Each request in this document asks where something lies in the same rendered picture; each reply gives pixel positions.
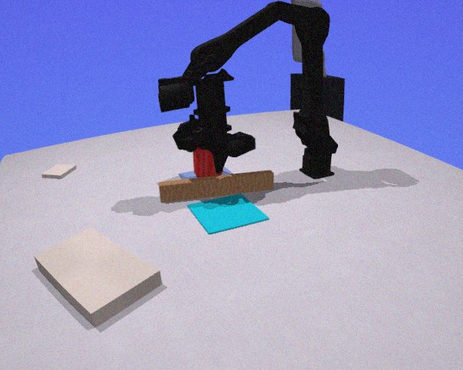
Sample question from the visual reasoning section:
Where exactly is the brown wooden bar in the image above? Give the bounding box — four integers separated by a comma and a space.
159, 170, 274, 202

